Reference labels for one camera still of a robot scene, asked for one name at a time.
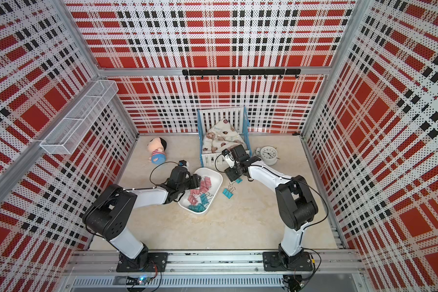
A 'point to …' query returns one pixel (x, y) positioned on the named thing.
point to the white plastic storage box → (199, 200)
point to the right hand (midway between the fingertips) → (235, 169)
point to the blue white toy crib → (207, 118)
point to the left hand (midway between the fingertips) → (199, 177)
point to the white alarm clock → (267, 154)
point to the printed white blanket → (221, 136)
